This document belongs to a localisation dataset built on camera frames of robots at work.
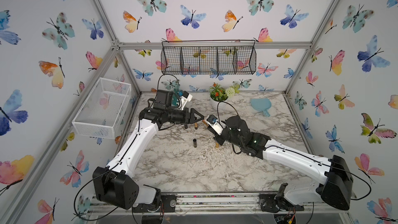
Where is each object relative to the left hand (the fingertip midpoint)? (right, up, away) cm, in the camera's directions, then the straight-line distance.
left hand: (201, 117), depth 72 cm
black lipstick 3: (-4, -16, +17) cm, 24 cm away
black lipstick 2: (-4, -7, +27) cm, 28 cm away
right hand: (+5, -3, +2) cm, 6 cm away
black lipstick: (-10, -8, +29) cm, 32 cm away
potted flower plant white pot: (+10, +13, +25) cm, 30 cm away
